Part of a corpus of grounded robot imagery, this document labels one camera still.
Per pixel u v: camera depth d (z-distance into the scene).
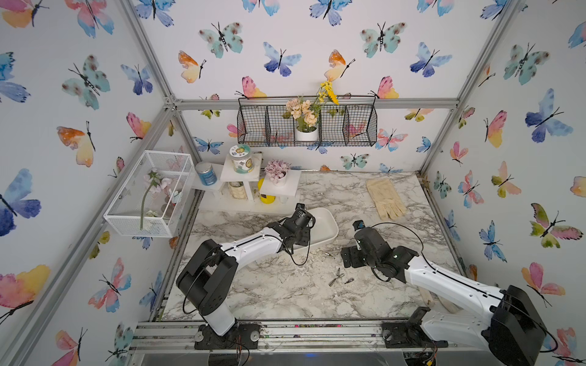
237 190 1.04
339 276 0.87
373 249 0.63
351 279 0.86
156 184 0.75
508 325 0.39
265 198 1.03
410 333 0.65
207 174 0.90
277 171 0.87
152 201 0.71
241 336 0.73
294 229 0.69
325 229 1.02
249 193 1.04
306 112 0.81
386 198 1.10
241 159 0.84
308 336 0.75
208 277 0.45
